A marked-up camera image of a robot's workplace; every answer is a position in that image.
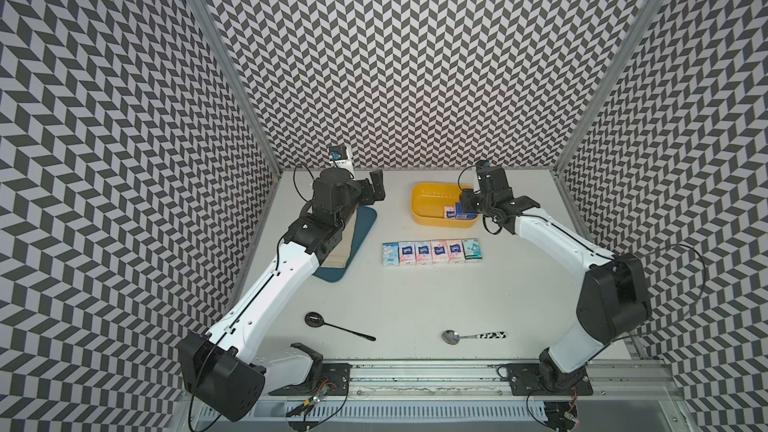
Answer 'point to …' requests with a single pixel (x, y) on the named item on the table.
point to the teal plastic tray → (365, 221)
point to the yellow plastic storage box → (428, 201)
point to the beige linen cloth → (340, 256)
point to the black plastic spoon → (315, 319)
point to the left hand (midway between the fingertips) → (365, 176)
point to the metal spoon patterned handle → (450, 337)
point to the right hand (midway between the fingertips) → (466, 200)
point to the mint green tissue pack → (472, 249)
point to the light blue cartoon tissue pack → (390, 254)
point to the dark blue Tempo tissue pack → (460, 215)
